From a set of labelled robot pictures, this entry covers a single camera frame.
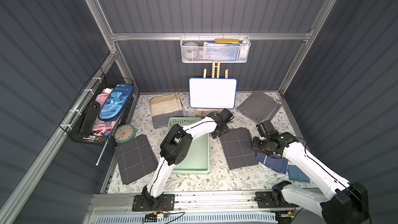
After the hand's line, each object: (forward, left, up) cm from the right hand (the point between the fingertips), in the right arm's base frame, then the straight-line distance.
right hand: (257, 145), depth 81 cm
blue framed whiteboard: (+31, +23, +8) cm, 40 cm away
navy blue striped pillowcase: (-7, -12, -9) cm, 17 cm away
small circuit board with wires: (-31, +53, -12) cm, 62 cm away
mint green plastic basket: (-4, +32, -11) cm, 34 cm away
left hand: (+12, +15, -7) cm, 20 cm away
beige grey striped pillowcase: (+33, +57, -7) cm, 66 cm away
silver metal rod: (-15, +70, +17) cm, 74 cm away
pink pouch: (-2, +72, +21) cm, 75 cm away
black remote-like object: (0, +76, +25) cm, 80 cm away
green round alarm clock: (+11, +78, -7) cm, 79 cm away
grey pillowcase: (+34, -10, -8) cm, 36 cm away
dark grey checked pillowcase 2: (-4, +68, -9) cm, 68 cm away
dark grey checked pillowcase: (+3, +9, -10) cm, 13 cm away
